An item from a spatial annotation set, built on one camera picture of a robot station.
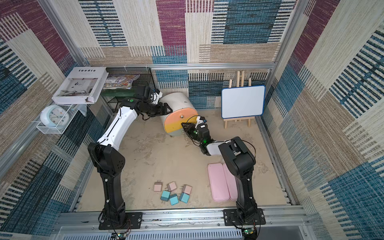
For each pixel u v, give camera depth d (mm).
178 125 931
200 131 770
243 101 980
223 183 841
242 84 975
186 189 812
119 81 843
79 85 750
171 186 828
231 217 735
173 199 783
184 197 792
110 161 523
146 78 939
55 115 650
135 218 747
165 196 794
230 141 606
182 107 871
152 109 749
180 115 892
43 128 625
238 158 541
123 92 954
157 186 831
